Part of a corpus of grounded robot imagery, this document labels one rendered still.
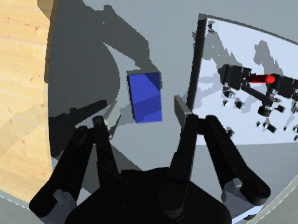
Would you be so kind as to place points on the blue rectangular block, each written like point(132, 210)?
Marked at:
point(146, 97)

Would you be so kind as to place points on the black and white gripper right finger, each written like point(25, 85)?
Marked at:
point(244, 192)

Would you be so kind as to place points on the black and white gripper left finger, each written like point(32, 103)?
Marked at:
point(57, 198)

